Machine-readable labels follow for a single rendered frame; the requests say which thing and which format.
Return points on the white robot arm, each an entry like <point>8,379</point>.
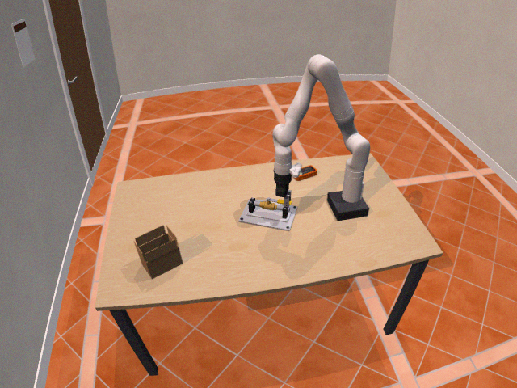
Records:
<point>326,72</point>

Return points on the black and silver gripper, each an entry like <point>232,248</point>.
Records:
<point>283,176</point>

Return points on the brown cardboard box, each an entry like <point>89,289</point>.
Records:
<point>160,258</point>

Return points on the orange rectangular block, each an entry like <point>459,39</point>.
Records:
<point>307,172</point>

